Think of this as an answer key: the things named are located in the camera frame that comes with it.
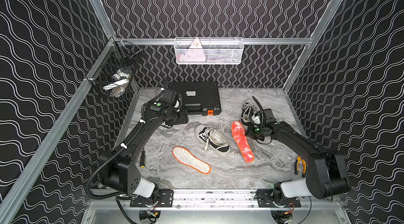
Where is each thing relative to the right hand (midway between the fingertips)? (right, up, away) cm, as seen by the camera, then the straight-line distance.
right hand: (245, 132), depth 89 cm
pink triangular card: (-28, +44, 0) cm, 52 cm away
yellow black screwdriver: (-57, -14, -4) cm, 59 cm away
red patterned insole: (-1, -7, -4) cm, 8 cm away
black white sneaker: (-18, -5, +2) cm, 19 cm away
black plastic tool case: (-27, +21, +17) cm, 38 cm away
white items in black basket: (-64, +24, -16) cm, 70 cm away
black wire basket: (-77, +47, +10) cm, 91 cm away
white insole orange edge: (-34, -13, -2) cm, 36 cm away
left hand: (-34, +9, -9) cm, 36 cm away
